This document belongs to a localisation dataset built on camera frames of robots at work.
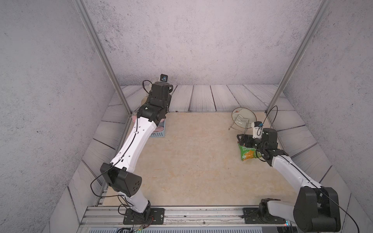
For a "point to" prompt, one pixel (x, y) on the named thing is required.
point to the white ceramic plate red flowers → (244, 112)
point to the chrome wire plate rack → (241, 123)
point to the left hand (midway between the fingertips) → (161, 92)
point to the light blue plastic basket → (161, 134)
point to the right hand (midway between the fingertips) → (244, 135)
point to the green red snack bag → (247, 153)
